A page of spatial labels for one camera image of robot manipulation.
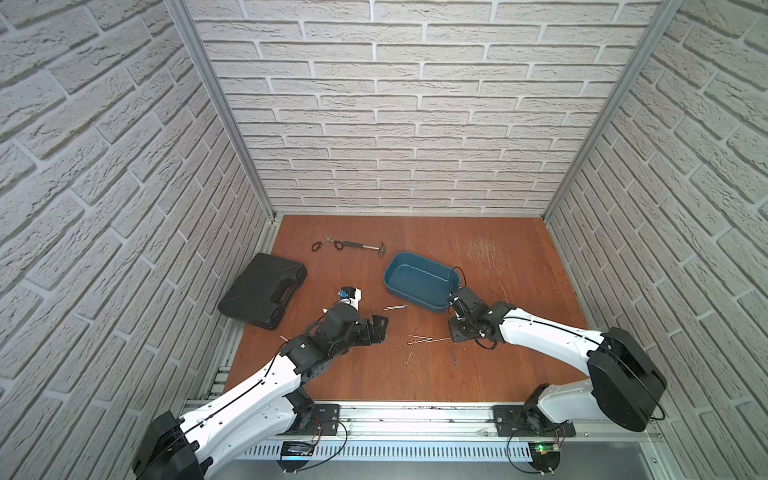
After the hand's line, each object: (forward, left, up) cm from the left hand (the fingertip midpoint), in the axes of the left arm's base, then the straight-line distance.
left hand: (380, 317), depth 79 cm
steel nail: (+10, -4, -13) cm, 16 cm away
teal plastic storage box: (+18, -13, -10) cm, 24 cm away
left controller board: (-29, +20, -15) cm, 39 cm away
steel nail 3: (-6, -9, -13) cm, 16 cm away
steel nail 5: (-2, -4, -12) cm, 13 cm away
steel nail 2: (-2, -15, -12) cm, 19 cm away
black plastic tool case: (+12, +37, -8) cm, 40 cm away
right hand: (+1, -24, -10) cm, 26 cm away
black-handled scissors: (+35, +24, -12) cm, 44 cm away
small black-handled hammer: (+33, +1, -12) cm, 35 cm away
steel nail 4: (-7, -21, -11) cm, 25 cm away
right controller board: (-30, -41, -13) cm, 52 cm away
